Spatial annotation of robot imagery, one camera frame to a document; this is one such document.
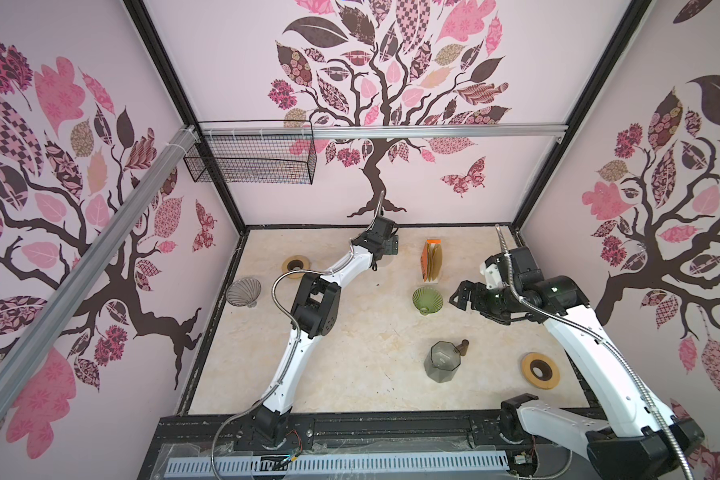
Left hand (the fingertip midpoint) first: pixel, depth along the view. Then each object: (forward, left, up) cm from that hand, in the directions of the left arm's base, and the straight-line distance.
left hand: (380, 240), depth 106 cm
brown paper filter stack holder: (-9, -18, -1) cm, 20 cm away
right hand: (-34, -20, +15) cm, 42 cm away
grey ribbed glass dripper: (-20, +45, -3) cm, 50 cm away
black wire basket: (+37, +51, +9) cm, 63 cm away
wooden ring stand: (-44, -45, -7) cm, 64 cm away
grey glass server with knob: (-44, -15, +2) cm, 47 cm away
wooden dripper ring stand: (-6, +31, -5) cm, 32 cm away
